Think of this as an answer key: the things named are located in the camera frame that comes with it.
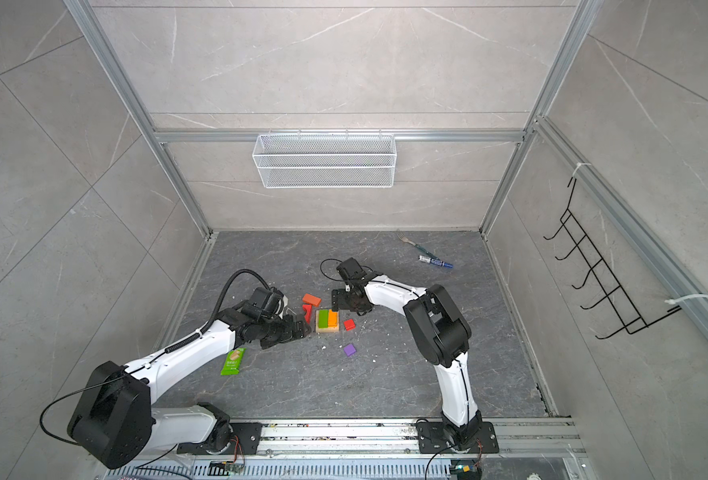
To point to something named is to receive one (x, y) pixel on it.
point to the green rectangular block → (323, 318)
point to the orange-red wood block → (313, 300)
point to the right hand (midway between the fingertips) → (343, 303)
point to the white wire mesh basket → (324, 161)
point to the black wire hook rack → (592, 260)
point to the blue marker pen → (435, 261)
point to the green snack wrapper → (232, 363)
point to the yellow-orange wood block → (333, 318)
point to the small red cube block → (349, 325)
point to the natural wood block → (326, 330)
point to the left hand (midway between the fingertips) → (299, 326)
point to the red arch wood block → (308, 312)
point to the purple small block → (349, 349)
